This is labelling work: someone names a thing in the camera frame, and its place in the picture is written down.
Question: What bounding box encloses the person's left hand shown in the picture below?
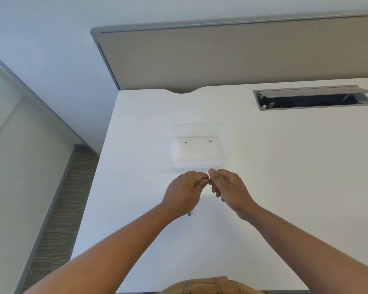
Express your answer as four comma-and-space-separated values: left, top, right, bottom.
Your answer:
161, 170, 210, 220

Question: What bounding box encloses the person's right hand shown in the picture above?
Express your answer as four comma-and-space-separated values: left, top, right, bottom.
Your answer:
208, 168, 260, 223

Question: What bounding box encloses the person's right forearm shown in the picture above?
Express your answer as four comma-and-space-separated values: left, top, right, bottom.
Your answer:
245, 203, 368, 294

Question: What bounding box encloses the person's left forearm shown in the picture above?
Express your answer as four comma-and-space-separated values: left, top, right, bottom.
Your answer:
23, 202, 178, 294

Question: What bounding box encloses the clear plastic container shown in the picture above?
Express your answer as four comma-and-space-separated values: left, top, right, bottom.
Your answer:
170, 123, 231, 169

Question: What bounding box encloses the tan plaid clothing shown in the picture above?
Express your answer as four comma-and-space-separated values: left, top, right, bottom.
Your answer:
159, 276, 266, 294

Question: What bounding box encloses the beige desk partition panel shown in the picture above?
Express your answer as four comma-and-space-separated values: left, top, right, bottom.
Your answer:
90, 13, 368, 94

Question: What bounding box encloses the grey desk cable tray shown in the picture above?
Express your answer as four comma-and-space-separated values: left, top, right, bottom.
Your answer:
253, 85, 368, 111

